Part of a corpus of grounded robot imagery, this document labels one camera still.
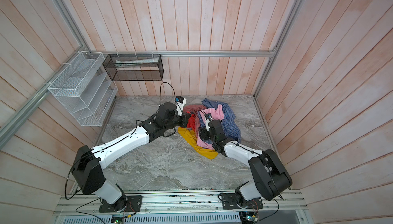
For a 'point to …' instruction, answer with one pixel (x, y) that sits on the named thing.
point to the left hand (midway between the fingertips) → (190, 117)
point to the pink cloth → (217, 114)
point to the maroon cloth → (193, 109)
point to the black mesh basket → (134, 67)
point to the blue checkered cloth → (231, 129)
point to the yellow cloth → (192, 137)
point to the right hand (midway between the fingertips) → (206, 125)
